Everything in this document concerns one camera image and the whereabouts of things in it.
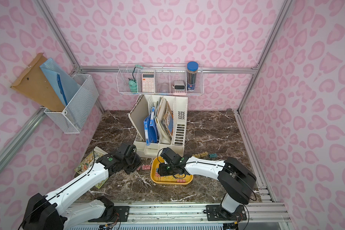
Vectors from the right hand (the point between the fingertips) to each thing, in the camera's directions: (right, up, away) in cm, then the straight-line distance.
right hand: (159, 172), depth 82 cm
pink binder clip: (-9, +1, +4) cm, 10 cm away
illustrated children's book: (-46, +5, +10) cm, 47 cm away
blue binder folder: (-6, +26, +1) cm, 27 cm away
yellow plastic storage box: (+8, -5, +1) cm, 9 cm away
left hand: (-9, +8, 0) cm, 12 cm away
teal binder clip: (+33, +7, +10) cm, 35 cm away
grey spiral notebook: (-14, +33, +6) cm, 37 cm away
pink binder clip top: (-10, +5, -8) cm, 14 cm away
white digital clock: (+11, +51, +6) cm, 52 cm away
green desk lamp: (-18, +53, +8) cm, 57 cm away
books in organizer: (+2, +32, +4) cm, 33 cm away
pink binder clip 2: (+12, -5, -1) cm, 13 cm away
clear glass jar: (+1, +52, +15) cm, 54 cm away
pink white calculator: (-9, +55, +13) cm, 57 cm away
